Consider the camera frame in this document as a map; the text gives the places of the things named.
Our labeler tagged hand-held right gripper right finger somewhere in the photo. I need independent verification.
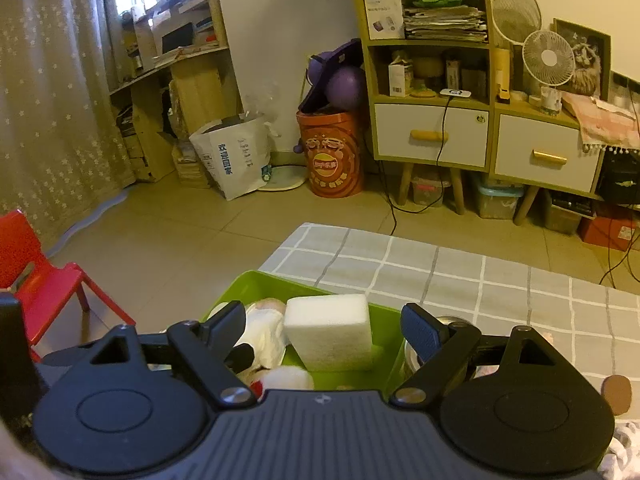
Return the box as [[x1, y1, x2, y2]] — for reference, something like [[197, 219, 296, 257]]
[[389, 302, 558, 407]]

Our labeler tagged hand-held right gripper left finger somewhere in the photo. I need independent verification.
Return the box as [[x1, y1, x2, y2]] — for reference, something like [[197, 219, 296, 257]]
[[67, 300, 258, 406]]

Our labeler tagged santa hat plush toy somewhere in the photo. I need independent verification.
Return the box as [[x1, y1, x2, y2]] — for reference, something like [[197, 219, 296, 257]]
[[207, 301, 289, 372]]

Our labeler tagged green plastic tray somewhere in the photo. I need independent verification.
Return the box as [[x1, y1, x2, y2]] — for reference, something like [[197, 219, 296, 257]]
[[200, 270, 406, 393]]

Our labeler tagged white foam block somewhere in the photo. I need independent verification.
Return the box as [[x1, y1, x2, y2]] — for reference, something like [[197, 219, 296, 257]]
[[283, 294, 376, 373]]

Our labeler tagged large cookie tin can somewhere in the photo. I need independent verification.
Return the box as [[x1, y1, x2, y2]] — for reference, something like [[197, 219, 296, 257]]
[[402, 314, 471, 386]]

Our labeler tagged grey checked blanket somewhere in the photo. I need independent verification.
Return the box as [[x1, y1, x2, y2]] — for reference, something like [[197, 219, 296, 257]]
[[260, 222, 640, 461]]

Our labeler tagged red plastic chair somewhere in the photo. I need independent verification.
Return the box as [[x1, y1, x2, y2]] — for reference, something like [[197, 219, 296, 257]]
[[0, 209, 137, 361]]

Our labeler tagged small clear storage bin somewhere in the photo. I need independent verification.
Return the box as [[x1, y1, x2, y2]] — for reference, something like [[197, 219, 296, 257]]
[[412, 167, 451, 206]]

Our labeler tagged clear bin with blue lid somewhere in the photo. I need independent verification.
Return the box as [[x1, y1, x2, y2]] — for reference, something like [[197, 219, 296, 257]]
[[472, 180, 526, 220]]

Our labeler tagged white round fan base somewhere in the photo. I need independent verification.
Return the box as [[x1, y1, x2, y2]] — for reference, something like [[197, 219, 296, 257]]
[[260, 165, 307, 192]]

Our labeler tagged white paper bag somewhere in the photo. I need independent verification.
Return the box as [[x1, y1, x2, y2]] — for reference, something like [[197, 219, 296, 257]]
[[189, 114, 273, 201]]

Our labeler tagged dark clear storage bin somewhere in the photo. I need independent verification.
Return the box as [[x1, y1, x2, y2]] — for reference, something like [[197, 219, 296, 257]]
[[542, 192, 596, 235]]

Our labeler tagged orange printed barrel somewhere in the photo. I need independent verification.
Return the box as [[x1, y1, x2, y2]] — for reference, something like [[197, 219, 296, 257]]
[[296, 110, 366, 198]]

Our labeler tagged tall wooden shelf cabinet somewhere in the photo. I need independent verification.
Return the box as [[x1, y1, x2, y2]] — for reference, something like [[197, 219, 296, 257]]
[[352, 0, 496, 216]]

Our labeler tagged brown round disc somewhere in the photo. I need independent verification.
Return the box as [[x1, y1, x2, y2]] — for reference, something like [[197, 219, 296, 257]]
[[600, 375, 633, 416]]

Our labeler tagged red box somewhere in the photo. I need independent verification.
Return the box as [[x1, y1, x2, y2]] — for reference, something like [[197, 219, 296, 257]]
[[577, 205, 638, 252]]

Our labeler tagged low wooden drawer cabinet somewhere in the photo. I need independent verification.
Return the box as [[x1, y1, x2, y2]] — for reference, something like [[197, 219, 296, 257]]
[[492, 95, 608, 226]]

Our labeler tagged star-patterned curtain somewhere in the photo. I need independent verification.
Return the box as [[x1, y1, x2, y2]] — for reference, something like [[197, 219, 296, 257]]
[[0, 0, 136, 241]]

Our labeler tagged black bag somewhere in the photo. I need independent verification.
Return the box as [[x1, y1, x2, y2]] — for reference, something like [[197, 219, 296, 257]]
[[597, 150, 640, 206]]

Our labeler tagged white carton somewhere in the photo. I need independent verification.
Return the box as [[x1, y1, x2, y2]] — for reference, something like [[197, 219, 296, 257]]
[[388, 57, 415, 97]]

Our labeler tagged purple ball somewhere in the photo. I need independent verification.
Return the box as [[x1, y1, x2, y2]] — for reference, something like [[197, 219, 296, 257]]
[[325, 65, 365, 110]]

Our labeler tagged white printed mug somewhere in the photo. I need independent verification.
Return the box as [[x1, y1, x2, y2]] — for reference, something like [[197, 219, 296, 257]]
[[540, 86, 563, 116]]

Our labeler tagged yellow cylinder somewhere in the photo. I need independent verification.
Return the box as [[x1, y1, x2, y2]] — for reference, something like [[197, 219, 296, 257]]
[[495, 47, 512, 103]]

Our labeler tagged pink fringed cloth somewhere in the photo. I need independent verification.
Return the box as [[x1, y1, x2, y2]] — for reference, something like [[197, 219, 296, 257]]
[[562, 91, 640, 153]]

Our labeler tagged small white fan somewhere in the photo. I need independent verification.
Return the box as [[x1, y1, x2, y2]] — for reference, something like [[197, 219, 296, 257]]
[[522, 30, 576, 98]]

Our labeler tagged stack of papers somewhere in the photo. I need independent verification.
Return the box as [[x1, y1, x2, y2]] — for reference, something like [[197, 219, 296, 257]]
[[402, 4, 488, 43]]

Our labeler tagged framed cat picture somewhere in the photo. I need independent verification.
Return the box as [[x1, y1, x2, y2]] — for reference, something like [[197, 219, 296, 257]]
[[552, 18, 612, 101]]

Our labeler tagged white product box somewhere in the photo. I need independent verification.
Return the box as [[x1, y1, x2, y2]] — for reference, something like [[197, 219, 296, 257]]
[[363, 0, 406, 40]]

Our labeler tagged large white fan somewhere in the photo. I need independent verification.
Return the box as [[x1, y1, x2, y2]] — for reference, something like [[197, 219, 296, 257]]
[[490, 0, 542, 46]]

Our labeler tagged black cable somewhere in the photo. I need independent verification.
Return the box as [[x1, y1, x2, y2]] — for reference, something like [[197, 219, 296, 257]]
[[382, 95, 453, 216]]

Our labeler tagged wooden wall shelf unit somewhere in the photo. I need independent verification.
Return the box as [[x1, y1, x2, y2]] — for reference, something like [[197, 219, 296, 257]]
[[107, 0, 231, 183]]

